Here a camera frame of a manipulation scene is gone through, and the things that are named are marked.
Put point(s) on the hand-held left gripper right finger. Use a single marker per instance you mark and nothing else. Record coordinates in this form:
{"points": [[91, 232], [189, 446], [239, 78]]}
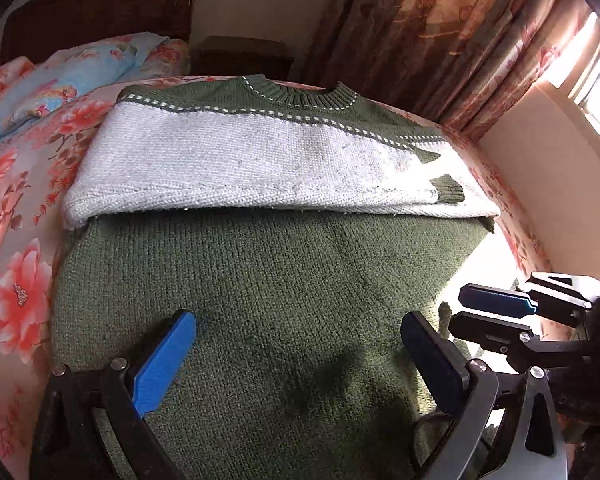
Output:
{"points": [[430, 360]]}

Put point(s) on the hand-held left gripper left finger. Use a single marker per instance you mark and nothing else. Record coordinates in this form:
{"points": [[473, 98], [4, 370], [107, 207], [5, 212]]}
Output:
{"points": [[162, 365]]}

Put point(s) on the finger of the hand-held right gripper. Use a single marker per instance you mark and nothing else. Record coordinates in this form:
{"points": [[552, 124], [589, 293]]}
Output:
{"points": [[495, 300], [485, 332]]}

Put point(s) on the green and white knit sweater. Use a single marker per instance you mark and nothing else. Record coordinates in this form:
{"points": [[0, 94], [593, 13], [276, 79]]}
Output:
{"points": [[280, 260]]}

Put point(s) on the floral bed sheet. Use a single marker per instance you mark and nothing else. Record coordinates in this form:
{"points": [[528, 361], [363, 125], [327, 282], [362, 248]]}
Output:
{"points": [[25, 210]]}

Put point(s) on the barred window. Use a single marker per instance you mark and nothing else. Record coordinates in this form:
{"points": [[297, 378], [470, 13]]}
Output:
{"points": [[595, 85]]}

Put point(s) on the pink floral curtain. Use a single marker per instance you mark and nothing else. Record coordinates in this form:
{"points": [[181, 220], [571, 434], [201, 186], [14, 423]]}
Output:
{"points": [[430, 35]]}

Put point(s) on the blue floral pillow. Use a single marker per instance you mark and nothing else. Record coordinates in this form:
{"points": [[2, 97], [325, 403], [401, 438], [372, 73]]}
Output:
{"points": [[70, 80]]}

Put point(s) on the pink floral pillow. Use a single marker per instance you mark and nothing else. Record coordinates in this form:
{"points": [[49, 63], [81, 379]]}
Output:
{"points": [[170, 57]]}

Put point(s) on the dark wooden nightstand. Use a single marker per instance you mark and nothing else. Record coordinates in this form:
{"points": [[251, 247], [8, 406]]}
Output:
{"points": [[240, 57]]}

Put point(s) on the dark wooden headboard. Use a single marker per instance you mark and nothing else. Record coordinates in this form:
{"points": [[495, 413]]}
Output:
{"points": [[105, 5]]}

